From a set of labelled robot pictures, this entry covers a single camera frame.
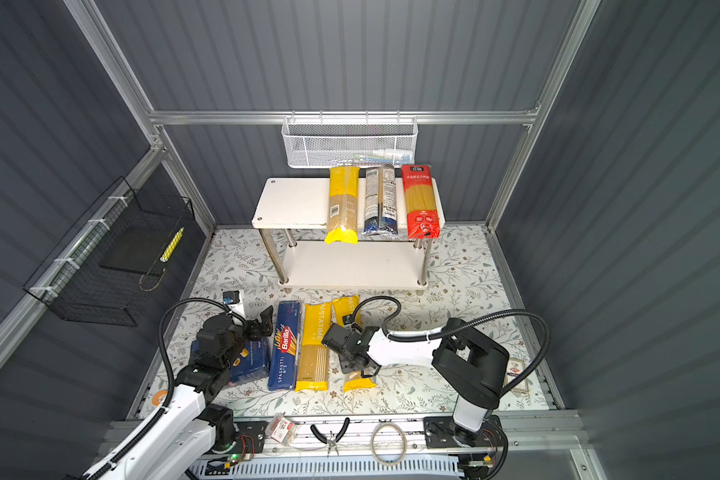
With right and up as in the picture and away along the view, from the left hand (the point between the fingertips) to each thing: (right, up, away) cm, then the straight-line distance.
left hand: (254, 308), depth 83 cm
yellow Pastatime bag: (+16, -17, 0) cm, 24 cm away
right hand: (+27, -17, +4) cm, 32 cm away
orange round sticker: (-26, -24, -2) cm, 35 cm away
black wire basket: (-33, +11, -13) cm, 37 cm away
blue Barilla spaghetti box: (+8, -17, -1) cm, 19 cm away
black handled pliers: (+23, -31, -9) cm, 40 cm away
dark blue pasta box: (+1, -14, -3) cm, 14 cm away
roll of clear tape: (+37, -32, -9) cm, 49 cm away
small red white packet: (+10, -28, -9) cm, 32 cm away
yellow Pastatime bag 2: (+23, -2, +13) cm, 27 cm away
